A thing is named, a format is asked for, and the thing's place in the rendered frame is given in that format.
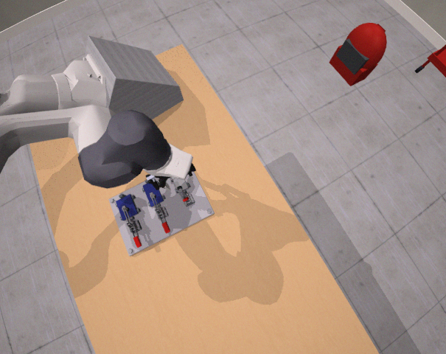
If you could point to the blue flat plate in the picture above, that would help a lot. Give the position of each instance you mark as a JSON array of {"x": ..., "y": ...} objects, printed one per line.
[{"x": 128, "y": 202}]

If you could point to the blue rectangular block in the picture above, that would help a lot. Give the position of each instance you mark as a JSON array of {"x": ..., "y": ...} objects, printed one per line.
[{"x": 148, "y": 188}]

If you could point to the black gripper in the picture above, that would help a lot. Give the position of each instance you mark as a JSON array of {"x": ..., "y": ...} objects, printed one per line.
[{"x": 162, "y": 179}]

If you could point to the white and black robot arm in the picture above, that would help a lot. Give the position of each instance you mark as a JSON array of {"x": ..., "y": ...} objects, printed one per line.
[{"x": 39, "y": 108}]

